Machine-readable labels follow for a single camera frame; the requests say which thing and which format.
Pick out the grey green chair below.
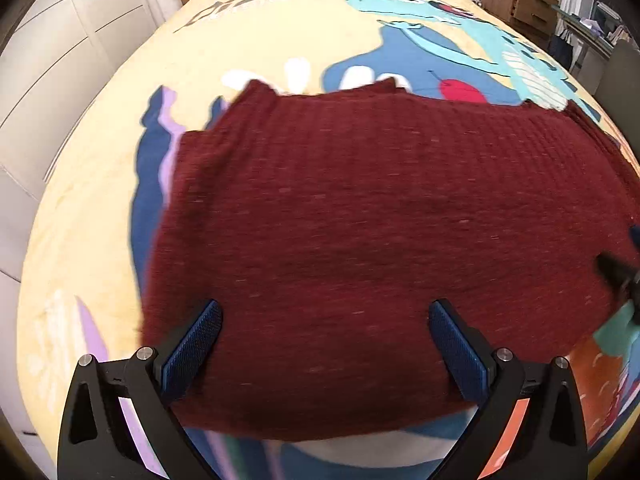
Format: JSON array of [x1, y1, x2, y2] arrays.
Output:
[[575, 40, 639, 136]]

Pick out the white wardrobe doors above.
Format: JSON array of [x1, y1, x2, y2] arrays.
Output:
[[1, 0, 179, 479]]

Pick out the yellow dinosaur print bedspread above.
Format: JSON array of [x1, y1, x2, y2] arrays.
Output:
[[17, 0, 639, 479]]

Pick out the cluttered desk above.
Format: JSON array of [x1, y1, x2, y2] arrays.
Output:
[[552, 0, 636, 73]]

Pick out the wooden drawer cabinet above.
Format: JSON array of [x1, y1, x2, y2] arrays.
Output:
[[480, 0, 559, 50]]

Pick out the dark red knit sweater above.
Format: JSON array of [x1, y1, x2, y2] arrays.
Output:
[[142, 81, 639, 441]]

